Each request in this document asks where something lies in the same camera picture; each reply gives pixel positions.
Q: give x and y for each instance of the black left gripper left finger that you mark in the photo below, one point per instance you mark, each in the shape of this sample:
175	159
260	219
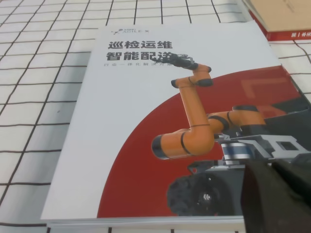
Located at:
268	203

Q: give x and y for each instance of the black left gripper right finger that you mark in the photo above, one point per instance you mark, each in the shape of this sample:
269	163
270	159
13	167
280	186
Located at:
297	176

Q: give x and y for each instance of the white robot brochure booklet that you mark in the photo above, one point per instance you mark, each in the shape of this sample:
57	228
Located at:
165	122

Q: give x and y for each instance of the brown kraft notebook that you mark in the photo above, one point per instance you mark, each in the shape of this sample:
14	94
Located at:
282	15

